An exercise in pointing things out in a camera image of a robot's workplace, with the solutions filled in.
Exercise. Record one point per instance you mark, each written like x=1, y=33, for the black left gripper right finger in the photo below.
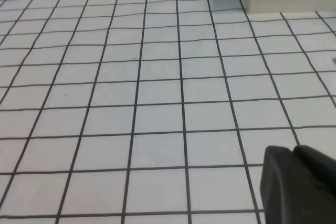
x=321, y=165

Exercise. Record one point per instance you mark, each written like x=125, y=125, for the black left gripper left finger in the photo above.
x=290, y=193

